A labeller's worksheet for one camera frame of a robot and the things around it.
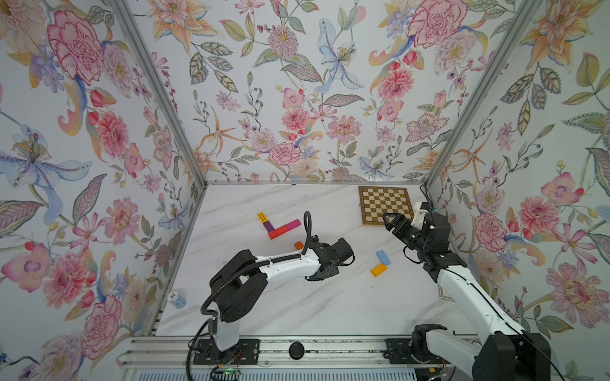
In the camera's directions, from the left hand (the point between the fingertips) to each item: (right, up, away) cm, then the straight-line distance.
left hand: (332, 271), depth 87 cm
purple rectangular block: (-26, +15, +17) cm, 34 cm away
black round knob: (-13, -21, -14) cm, 28 cm away
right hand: (+19, +21, -5) cm, 28 cm away
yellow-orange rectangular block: (+19, -1, +6) cm, 20 cm away
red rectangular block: (-20, +14, +16) cm, 29 cm away
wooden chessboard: (+24, +27, +26) cm, 45 cm away
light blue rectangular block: (+22, +3, +9) cm, 23 cm away
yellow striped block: (-29, +19, +19) cm, 40 cm away
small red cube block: (-24, +12, +14) cm, 31 cm away
